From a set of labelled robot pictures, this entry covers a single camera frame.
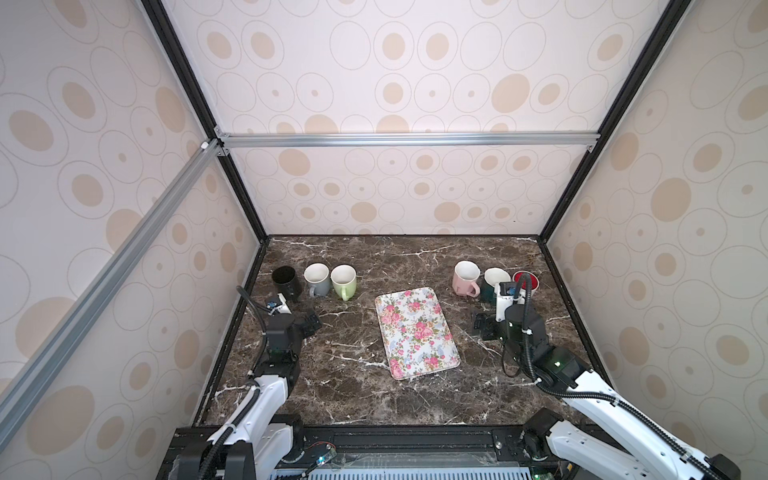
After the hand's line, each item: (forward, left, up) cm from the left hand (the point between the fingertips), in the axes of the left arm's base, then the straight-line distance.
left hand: (307, 305), depth 85 cm
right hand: (-4, -50, +7) cm, 50 cm away
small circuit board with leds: (-35, -10, -10) cm, 38 cm away
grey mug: (+15, 0, -6) cm, 16 cm away
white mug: (+13, -71, -6) cm, 72 cm away
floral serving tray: (-4, -32, -12) cm, 34 cm away
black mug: (+13, +11, -5) cm, 18 cm away
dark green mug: (+12, -56, -3) cm, 58 cm away
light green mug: (+13, -8, -6) cm, 16 cm away
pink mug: (+12, -47, -3) cm, 49 cm away
